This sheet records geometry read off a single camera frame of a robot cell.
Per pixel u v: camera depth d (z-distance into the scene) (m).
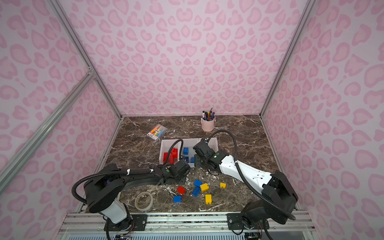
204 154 0.62
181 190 0.83
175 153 1.00
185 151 0.93
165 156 0.95
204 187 0.82
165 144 1.00
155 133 1.08
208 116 1.04
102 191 0.44
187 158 0.94
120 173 0.49
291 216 0.38
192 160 0.93
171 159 0.95
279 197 0.41
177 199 0.80
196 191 0.82
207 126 1.08
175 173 0.68
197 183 0.86
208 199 0.78
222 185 0.84
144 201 0.80
